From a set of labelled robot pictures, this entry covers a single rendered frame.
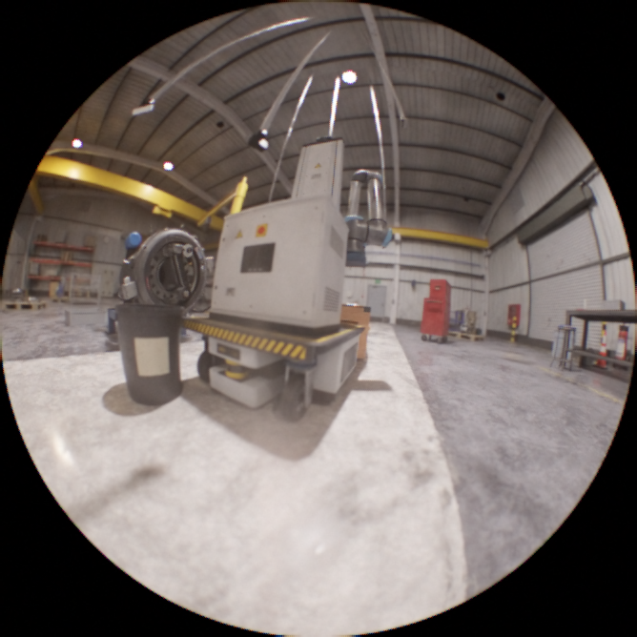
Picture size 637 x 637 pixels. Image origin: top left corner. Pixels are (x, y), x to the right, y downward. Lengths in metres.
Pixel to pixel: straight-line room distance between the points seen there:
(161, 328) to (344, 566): 0.80
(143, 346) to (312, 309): 0.61
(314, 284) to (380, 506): 0.65
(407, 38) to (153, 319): 8.42
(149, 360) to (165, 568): 0.62
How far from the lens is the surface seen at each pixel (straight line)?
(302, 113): 9.41
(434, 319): 3.86
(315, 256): 0.64
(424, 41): 8.39
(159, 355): 0.75
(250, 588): 0.42
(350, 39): 8.14
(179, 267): 1.69
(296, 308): 0.64
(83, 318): 2.99
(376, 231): 1.29
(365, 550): 0.45
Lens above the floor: 0.41
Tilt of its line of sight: 3 degrees down
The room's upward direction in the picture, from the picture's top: 6 degrees clockwise
